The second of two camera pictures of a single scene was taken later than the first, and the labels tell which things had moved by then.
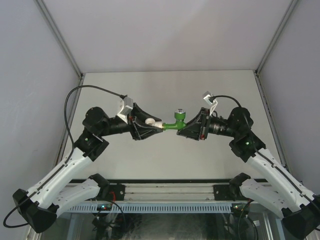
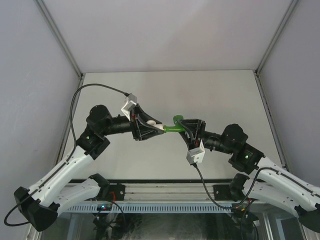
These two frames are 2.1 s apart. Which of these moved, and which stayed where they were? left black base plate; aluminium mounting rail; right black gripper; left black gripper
Moved: right black gripper
Stayed: left black gripper; left black base plate; aluminium mounting rail
